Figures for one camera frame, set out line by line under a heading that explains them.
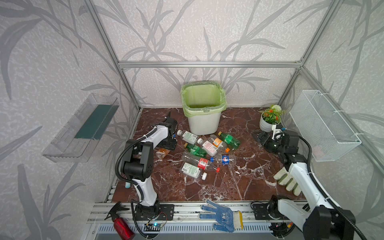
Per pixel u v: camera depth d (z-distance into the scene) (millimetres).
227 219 712
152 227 717
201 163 845
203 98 1014
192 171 844
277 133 734
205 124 1019
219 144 940
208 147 933
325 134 635
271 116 933
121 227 670
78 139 644
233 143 944
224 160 866
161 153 888
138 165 494
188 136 988
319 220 394
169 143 765
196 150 927
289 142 614
